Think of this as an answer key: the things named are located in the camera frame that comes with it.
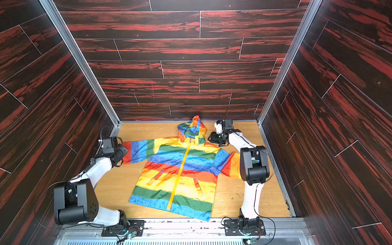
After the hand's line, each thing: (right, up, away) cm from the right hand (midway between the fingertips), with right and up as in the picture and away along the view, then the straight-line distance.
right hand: (214, 138), depth 102 cm
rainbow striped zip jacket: (-21, -22, -10) cm, 32 cm away
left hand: (-56, -6, -9) cm, 57 cm away
